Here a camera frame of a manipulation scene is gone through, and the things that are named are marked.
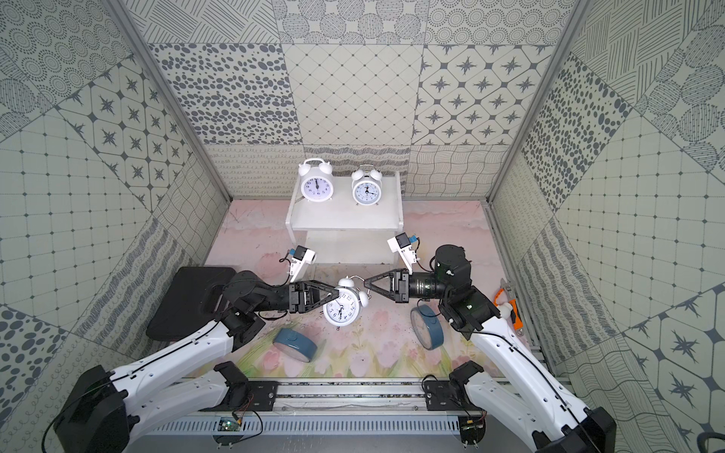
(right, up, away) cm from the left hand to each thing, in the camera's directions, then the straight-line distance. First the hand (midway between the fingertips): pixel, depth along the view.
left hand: (339, 308), depth 58 cm
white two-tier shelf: (-3, +15, +30) cm, 34 cm away
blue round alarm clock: (-13, -14, +13) cm, 23 cm away
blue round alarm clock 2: (+22, -10, +17) cm, 30 cm away
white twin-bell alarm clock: (+1, -1, +2) cm, 2 cm away
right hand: (+6, +4, +4) cm, 8 cm away
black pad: (-49, -6, +26) cm, 56 cm away
